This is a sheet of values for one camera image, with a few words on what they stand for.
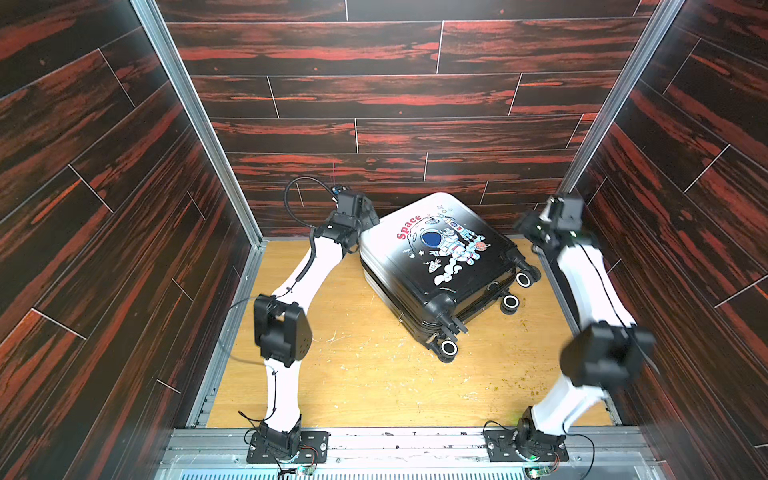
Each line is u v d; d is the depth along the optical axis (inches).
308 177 30.1
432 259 33.1
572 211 24.7
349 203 26.5
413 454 28.9
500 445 28.8
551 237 24.2
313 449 28.4
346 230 25.9
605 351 18.0
